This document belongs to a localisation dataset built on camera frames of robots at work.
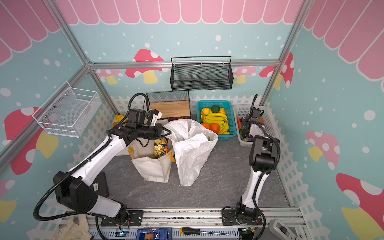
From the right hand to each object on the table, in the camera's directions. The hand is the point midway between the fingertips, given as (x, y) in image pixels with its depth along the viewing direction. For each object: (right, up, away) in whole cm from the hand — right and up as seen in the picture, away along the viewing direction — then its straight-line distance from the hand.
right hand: (249, 122), depth 103 cm
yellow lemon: (-30, +9, +10) cm, 33 cm away
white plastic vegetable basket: (-2, +9, +10) cm, 14 cm away
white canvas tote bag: (-61, -25, -25) cm, 70 cm away
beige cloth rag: (-94, -52, -31) cm, 112 cm away
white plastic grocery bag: (-38, -12, -38) cm, 55 cm away
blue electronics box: (-55, -51, -37) cm, 84 cm away
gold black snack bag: (-57, -15, -18) cm, 62 cm away
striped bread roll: (-96, +4, +10) cm, 96 cm away
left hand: (-50, -8, -26) cm, 57 cm away
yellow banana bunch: (-19, +3, +5) cm, 20 cm away
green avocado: (-23, +11, +9) cm, 27 cm away
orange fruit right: (-24, -4, -1) cm, 24 cm away
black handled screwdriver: (-41, -52, -33) cm, 74 cm away
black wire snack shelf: (-54, +12, +3) cm, 55 cm away
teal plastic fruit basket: (-15, +15, +14) cm, 25 cm away
